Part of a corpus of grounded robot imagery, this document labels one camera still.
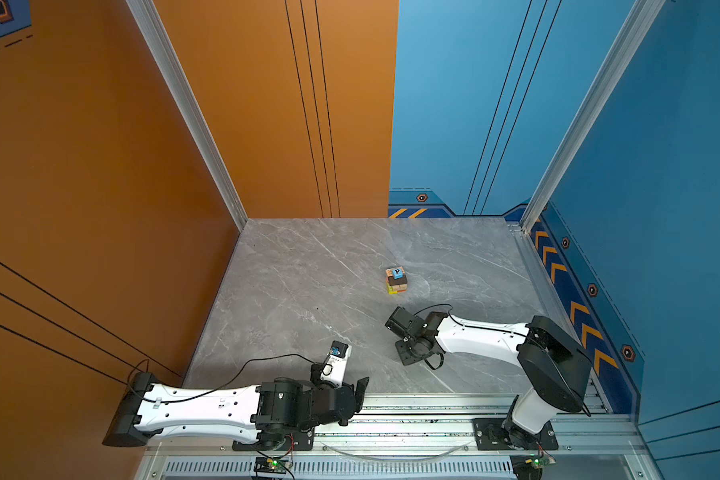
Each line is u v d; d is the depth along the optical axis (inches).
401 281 38.0
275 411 20.3
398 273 38.0
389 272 38.7
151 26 27.9
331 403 20.4
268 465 28.0
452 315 24.0
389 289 38.4
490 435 28.5
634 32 28.4
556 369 17.7
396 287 38.0
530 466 27.8
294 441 28.5
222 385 20.1
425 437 29.4
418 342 24.6
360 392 25.4
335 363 25.0
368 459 27.8
